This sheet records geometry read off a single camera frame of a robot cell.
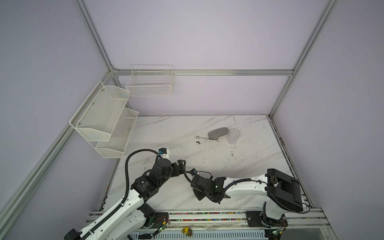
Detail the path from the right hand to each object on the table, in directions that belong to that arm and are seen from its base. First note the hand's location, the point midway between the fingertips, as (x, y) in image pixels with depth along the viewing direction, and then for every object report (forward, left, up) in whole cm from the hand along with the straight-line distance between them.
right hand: (194, 190), depth 82 cm
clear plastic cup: (+37, -27, +2) cm, 46 cm away
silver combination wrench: (+36, -15, -1) cm, 39 cm away
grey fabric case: (+40, -16, +1) cm, 43 cm away
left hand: (+9, +8, +13) cm, 18 cm away
